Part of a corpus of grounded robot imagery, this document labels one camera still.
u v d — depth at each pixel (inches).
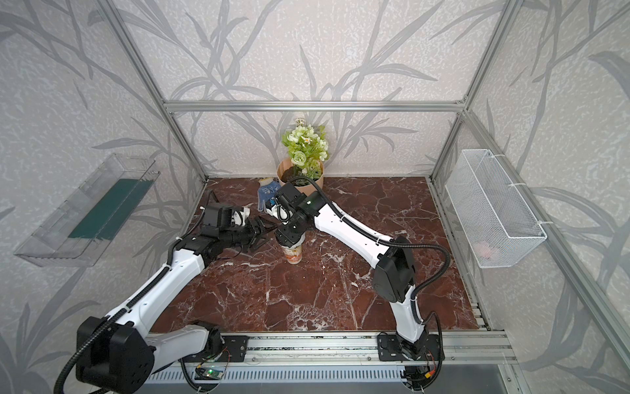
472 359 28.5
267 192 45.4
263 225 28.4
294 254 33.3
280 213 27.8
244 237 27.8
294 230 27.1
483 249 28.6
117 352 15.3
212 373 27.8
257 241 28.3
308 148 36.6
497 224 24.2
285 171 41.4
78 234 24.4
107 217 23.7
